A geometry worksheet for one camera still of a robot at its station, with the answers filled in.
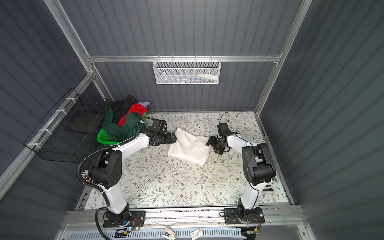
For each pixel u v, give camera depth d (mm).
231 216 737
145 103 1116
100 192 525
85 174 708
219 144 826
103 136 991
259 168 495
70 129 738
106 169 495
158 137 747
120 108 1084
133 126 957
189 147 970
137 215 747
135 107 1081
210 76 865
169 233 679
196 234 688
